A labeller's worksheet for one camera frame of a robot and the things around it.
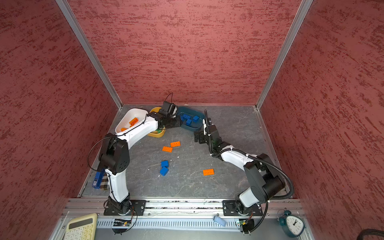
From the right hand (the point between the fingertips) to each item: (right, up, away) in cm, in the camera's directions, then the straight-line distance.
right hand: (200, 133), depth 91 cm
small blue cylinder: (+9, -39, -22) cm, 46 cm away
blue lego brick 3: (-22, -19, +1) cm, 29 cm away
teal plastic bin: (-3, +4, +11) cm, 12 cm away
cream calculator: (-55, -41, -24) cm, 72 cm away
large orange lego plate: (-21, -11, +4) cm, 24 cm away
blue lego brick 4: (-21, -21, -4) cm, 30 cm away
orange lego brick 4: (+5, -22, -5) cm, 23 cm away
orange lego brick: (-55, +2, +13) cm, 56 cm away
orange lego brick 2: (-49, +7, +18) cm, 53 cm away
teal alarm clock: (+43, -40, -24) cm, 63 cm away
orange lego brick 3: (-16, -7, +7) cm, 19 cm away
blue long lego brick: (-11, +11, +21) cm, 26 cm away
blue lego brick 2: (-3, +9, +19) cm, 22 cm away
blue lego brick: (-8, +7, +16) cm, 19 cm away
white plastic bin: (-52, +9, +19) cm, 56 cm away
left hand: (-13, +5, +3) cm, 14 cm away
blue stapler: (-56, -24, -11) cm, 62 cm away
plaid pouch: (-53, -26, -11) cm, 60 cm away
